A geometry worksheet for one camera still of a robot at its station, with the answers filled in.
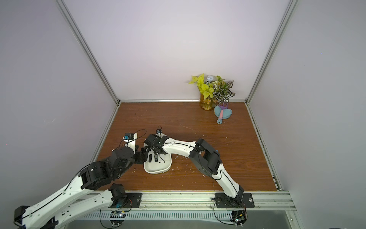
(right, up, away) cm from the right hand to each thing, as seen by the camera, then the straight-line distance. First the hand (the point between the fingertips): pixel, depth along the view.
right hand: (161, 144), depth 92 cm
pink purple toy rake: (+46, +25, +23) cm, 57 cm away
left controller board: (-19, -34, -20) cm, 44 cm away
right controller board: (+43, -31, -22) cm, 58 cm away
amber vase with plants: (+34, +35, +1) cm, 49 cm away
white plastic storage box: (+3, -10, -11) cm, 15 cm away
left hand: (-3, +3, -22) cm, 22 cm away
